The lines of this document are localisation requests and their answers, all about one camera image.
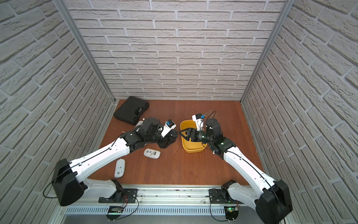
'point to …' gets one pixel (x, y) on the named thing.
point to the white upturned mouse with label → (153, 153)
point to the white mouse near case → (139, 123)
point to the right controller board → (231, 212)
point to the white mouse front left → (120, 168)
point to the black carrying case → (131, 109)
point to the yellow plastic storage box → (190, 146)
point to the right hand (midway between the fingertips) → (184, 132)
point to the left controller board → (113, 213)
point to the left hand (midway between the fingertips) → (174, 134)
